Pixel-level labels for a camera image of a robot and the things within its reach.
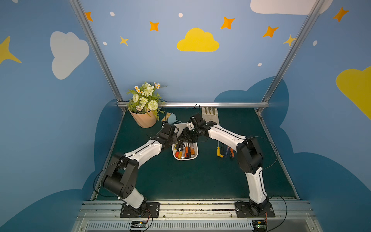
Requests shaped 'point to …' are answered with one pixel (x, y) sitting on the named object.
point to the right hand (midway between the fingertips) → (181, 137)
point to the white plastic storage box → (180, 126)
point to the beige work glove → (209, 114)
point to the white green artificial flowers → (146, 99)
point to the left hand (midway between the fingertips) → (173, 135)
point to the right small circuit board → (259, 225)
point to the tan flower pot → (145, 120)
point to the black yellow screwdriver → (222, 151)
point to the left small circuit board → (138, 224)
